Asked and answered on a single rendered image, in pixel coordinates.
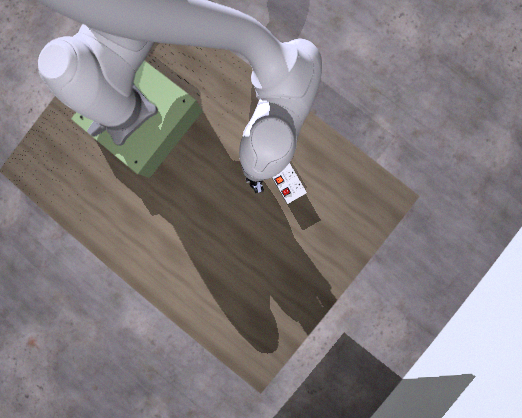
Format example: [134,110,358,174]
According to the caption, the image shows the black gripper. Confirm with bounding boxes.
[246,177,264,193]

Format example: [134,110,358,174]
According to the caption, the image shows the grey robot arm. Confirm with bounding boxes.
[36,0,322,182]

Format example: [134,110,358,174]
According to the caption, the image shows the white power strip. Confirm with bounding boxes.
[272,163,307,204]

